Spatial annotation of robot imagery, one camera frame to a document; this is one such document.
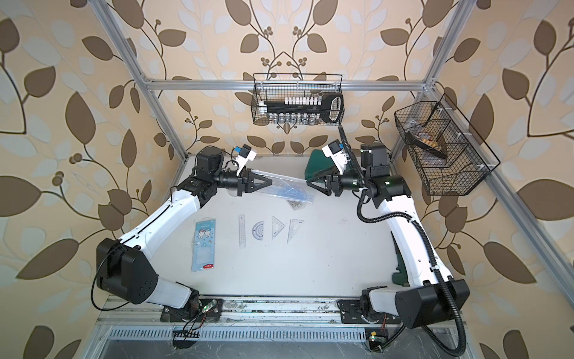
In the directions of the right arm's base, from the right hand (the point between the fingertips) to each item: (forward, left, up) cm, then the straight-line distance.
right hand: (311, 180), depth 68 cm
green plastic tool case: (+38, -8, -34) cm, 52 cm away
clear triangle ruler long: (+2, +6, -34) cm, 35 cm away
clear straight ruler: (0, +28, -34) cm, 44 cm away
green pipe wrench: (-20, -33, -34) cm, 51 cm away
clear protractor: (+1, +23, -34) cm, 41 cm away
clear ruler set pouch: (0, +8, -4) cm, 8 cm away
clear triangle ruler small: (+3, +14, -35) cm, 37 cm away
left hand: (+1, +14, -1) cm, 14 cm away
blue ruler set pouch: (-5, +43, -33) cm, 54 cm away
